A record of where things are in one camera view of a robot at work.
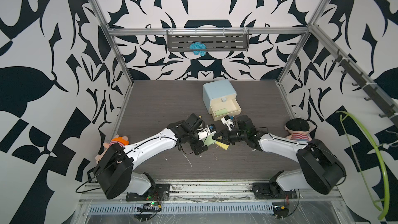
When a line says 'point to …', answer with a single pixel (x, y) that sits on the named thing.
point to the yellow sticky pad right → (222, 145)
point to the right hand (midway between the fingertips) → (213, 136)
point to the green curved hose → (385, 214)
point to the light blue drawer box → (216, 89)
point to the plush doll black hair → (299, 129)
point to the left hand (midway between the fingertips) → (202, 136)
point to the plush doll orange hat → (122, 140)
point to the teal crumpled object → (198, 45)
